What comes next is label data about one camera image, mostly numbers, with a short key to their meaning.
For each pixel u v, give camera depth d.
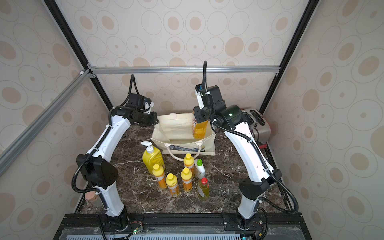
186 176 0.69
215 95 0.47
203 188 0.70
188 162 0.74
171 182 0.67
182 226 0.73
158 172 0.71
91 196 0.73
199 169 0.77
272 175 0.41
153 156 0.75
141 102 0.68
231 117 0.44
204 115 0.60
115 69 0.92
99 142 0.50
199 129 0.74
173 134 1.02
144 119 0.71
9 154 0.51
